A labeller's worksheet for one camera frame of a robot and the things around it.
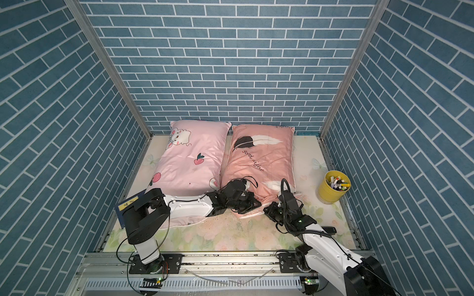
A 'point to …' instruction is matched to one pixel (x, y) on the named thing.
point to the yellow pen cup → (335, 184)
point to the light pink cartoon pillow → (189, 164)
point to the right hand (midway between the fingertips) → (264, 209)
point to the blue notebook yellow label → (125, 205)
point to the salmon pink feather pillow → (262, 156)
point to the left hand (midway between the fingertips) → (267, 207)
